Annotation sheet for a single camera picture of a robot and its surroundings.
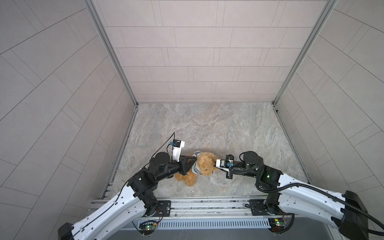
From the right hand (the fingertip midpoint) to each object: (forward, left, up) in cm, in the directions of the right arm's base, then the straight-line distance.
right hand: (212, 165), depth 67 cm
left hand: (+2, +6, +2) cm, 7 cm away
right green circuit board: (-22, -28, -19) cm, 41 cm away
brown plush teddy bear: (-1, +3, +3) cm, 4 cm away
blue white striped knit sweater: (+1, +8, -4) cm, 9 cm away
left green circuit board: (-20, +31, -15) cm, 40 cm away
